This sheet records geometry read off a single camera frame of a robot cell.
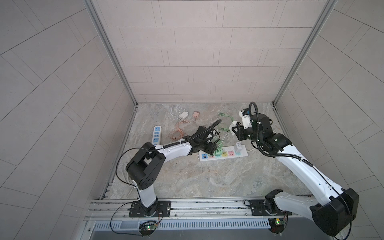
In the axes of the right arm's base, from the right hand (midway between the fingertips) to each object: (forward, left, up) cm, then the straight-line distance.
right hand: (233, 128), depth 76 cm
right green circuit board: (-40, -15, -23) cm, 48 cm away
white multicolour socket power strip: (-5, +2, -19) cm, 19 cm away
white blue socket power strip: (+10, +45, -16) cm, 49 cm away
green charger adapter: (-6, +8, -14) cm, 17 cm away
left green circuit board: (-37, +43, -18) cm, 60 cm away
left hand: (0, +8, -16) cm, 18 cm away
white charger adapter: (+27, +28, -18) cm, 43 cm away
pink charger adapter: (+28, +19, -19) cm, 38 cm away
